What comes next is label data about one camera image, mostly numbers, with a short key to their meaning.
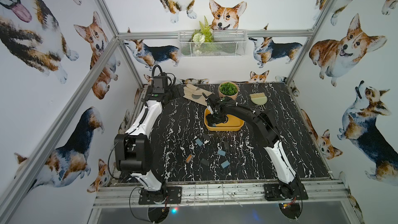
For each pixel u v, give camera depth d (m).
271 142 0.60
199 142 0.92
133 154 0.46
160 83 0.67
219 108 0.74
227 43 0.92
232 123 0.83
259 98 1.14
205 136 0.95
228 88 1.03
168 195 0.73
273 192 0.73
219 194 0.75
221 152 0.87
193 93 1.14
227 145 0.90
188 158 0.85
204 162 0.84
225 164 0.84
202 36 0.82
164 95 0.65
